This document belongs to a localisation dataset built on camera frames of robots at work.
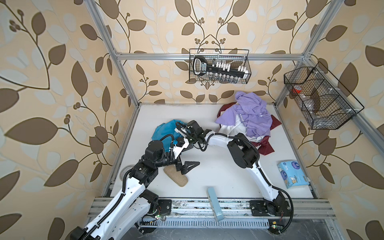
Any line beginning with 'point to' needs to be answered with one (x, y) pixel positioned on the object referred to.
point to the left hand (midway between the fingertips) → (195, 154)
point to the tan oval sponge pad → (176, 176)
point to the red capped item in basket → (297, 89)
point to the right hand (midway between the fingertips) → (175, 146)
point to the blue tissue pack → (293, 174)
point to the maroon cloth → (264, 145)
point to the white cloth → (239, 127)
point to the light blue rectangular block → (215, 203)
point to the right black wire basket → (323, 102)
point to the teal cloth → (167, 128)
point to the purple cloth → (253, 113)
